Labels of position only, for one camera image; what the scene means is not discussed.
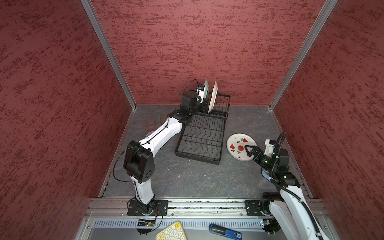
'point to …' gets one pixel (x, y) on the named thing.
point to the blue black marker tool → (217, 230)
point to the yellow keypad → (175, 232)
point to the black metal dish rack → (202, 138)
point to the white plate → (235, 146)
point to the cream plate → (213, 97)
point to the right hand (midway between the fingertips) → (247, 152)
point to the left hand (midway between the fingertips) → (205, 100)
